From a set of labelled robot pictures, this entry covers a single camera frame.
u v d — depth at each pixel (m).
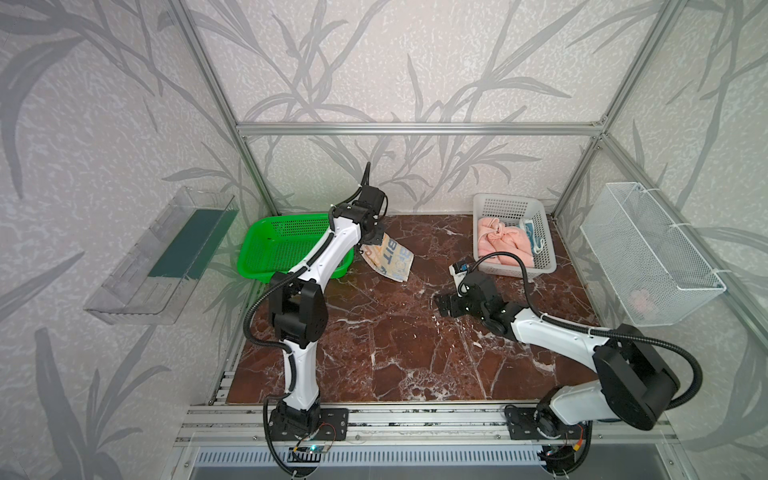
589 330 0.48
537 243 1.02
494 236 1.07
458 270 0.78
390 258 1.02
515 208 1.16
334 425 0.73
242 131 0.94
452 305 0.77
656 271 0.63
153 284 0.64
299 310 0.51
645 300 0.73
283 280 0.49
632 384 0.42
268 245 1.11
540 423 0.66
